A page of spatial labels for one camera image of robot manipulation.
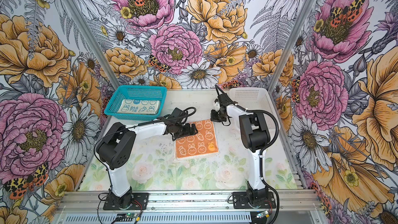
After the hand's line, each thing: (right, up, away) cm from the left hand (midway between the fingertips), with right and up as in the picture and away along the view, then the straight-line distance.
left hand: (190, 136), depth 94 cm
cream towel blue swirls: (-32, +17, +14) cm, 39 cm away
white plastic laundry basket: (+46, +23, +19) cm, 55 cm away
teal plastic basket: (-48, +27, +17) cm, 58 cm away
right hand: (+14, +7, +8) cm, 17 cm away
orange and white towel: (+8, -4, 0) cm, 9 cm away
